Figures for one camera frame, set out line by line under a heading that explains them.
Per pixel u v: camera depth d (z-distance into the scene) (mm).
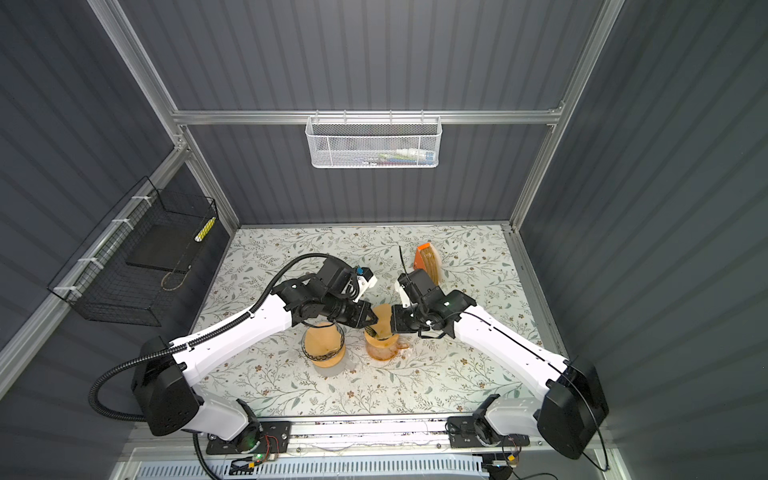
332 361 752
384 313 754
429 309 592
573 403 395
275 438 724
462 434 727
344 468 768
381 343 788
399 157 922
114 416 431
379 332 780
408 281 604
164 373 412
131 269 721
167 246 784
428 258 991
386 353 863
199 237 798
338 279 610
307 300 550
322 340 784
